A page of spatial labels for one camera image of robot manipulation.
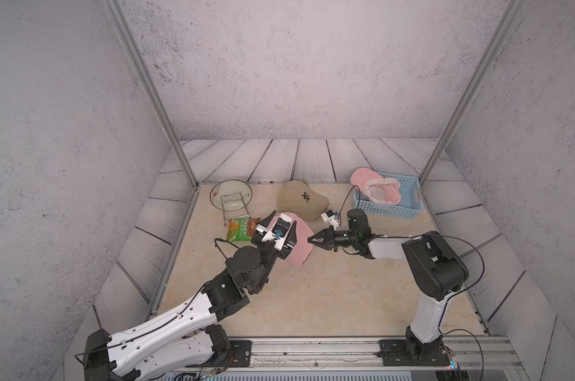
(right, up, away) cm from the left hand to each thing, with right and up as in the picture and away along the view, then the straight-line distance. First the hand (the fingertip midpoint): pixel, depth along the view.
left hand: (285, 218), depth 65 cm
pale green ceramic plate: (-26, +10, +35) cm, 45 cm away
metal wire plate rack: (-20, +3, +43) cm, 47 cm away
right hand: (+8, -10, +21) cm, 25 cm away
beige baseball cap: (+3, +6, +43) cm, 44 cm away
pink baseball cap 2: (+41, +11, +49) cm, 65 cm away
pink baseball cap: (+6, -12, +21) cm, 25 cm away
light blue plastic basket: (+54, +2, +44) cm, 70 cm away
